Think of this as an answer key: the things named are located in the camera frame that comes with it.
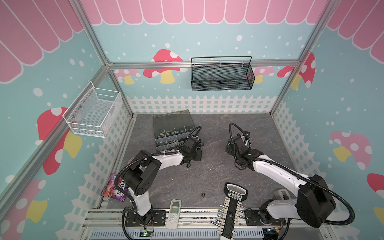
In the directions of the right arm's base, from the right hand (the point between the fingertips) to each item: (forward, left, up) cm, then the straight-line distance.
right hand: (234, 146), depth 87 cm
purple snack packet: (-22, +69, -10) cm, 73 cm away
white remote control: (-30, +33, -12) cm, 46 cm away
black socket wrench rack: (-33, +5, -11) cm, 35 cm away
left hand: (-1, +20, -10) cm, 23 cm away
